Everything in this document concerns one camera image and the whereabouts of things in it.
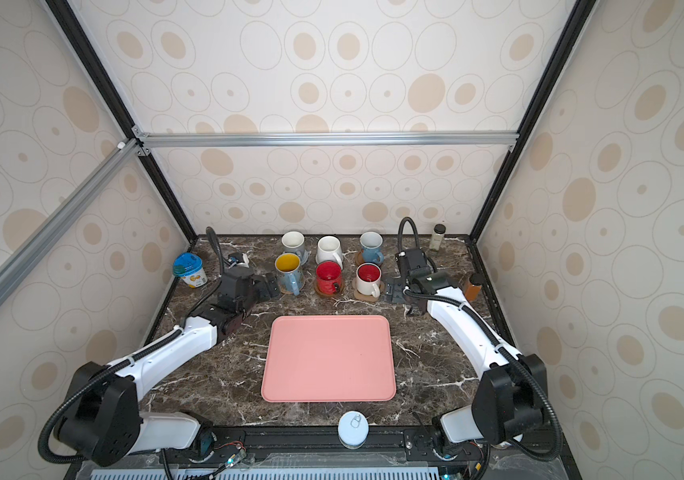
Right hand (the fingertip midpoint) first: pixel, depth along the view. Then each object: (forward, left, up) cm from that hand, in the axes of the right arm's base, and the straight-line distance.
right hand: (408, 291), depth 86 cm
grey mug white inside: (+27, +37, -7) cm, 46 cm away
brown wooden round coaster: (+25, +13, -14) cm, 31 cm away
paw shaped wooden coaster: (+7, +11, -14) cm, 19 cm away
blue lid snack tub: (+13, +69, -4) cm, 71 cm away
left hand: (+4, +39, +4) cm, 40 cm away
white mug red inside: (+13, +10, -11) cm, 20 cm away
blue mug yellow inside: (+11, +36, -4) cm, 38 cm away
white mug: (+23, +24, -7) cm, 34 cm away
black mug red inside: (+14, +24, -11) cm, 30 cm away
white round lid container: (-33, +16, -9) cm, 38 cm away
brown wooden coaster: (+9, +24, -15) cm, 29 cm away
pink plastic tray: (-14, +23, -14) cm, 31 cm away
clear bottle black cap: (+29, -16, -7) cm, 33 cm away
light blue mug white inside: (+26, +9, -7) cm, 29 cm away
